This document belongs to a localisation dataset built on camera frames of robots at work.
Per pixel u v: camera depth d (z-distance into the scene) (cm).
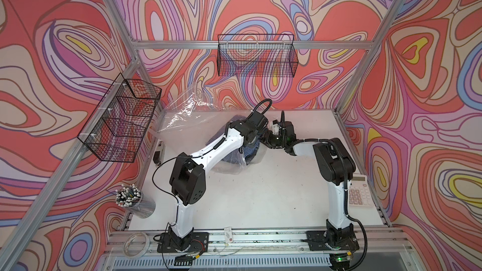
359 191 85
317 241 73
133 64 91
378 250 72
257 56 97
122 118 79
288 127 83
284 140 84
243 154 84
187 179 48
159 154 94
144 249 71
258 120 68
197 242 73
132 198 69
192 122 114
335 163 57
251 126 66
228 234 75
